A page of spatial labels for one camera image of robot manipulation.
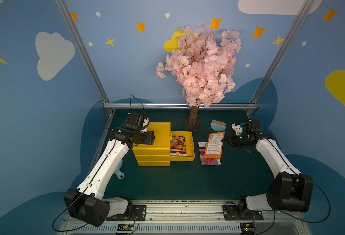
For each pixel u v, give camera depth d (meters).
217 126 1.13
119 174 0.84
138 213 0.74
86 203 0.37
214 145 0.87
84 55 0.86
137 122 0.57
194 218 0.74
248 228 0.73
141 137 0.66
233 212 0.74
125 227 0.72
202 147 0.99
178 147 0.91
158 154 0.78
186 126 1.13
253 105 1.16
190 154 0.88
